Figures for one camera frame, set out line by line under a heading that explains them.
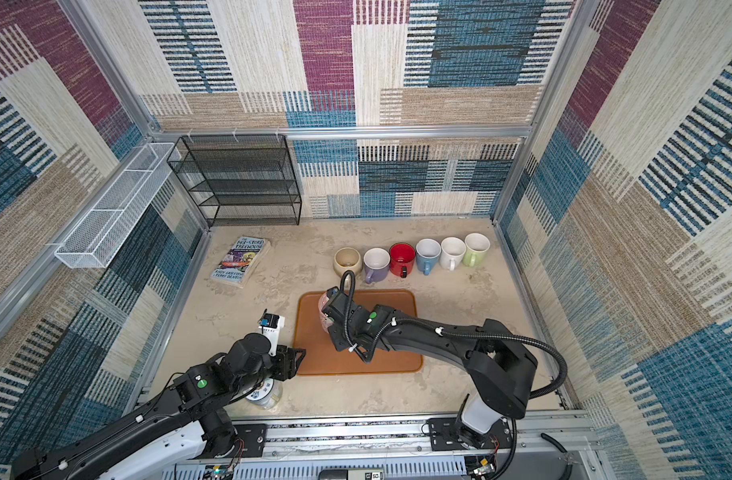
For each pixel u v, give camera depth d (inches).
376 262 40.3
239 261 41.6
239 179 43.0
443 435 28.8
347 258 41.1
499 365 17.0
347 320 23.8
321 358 35.7
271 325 27.0
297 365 28.0
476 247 39.4
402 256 41.1
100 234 28.2
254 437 29.3
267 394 28.7
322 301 31.4
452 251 39.8
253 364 23.3
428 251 39.2
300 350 35.0
